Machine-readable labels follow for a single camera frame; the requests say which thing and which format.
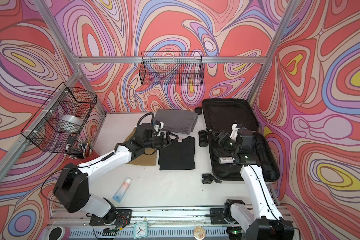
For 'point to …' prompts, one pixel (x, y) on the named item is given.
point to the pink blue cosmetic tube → (119, 193)
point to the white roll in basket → (70, 123)
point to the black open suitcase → (221, 114)
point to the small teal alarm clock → (140, 230)
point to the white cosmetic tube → (226, 160)
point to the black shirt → (178, 155)
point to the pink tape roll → (59, 233)
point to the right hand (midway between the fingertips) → (214, 137)
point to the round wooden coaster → (199, 232)
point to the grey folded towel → (175, 121)
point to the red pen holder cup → (82, 154)
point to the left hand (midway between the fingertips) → (176, 139)
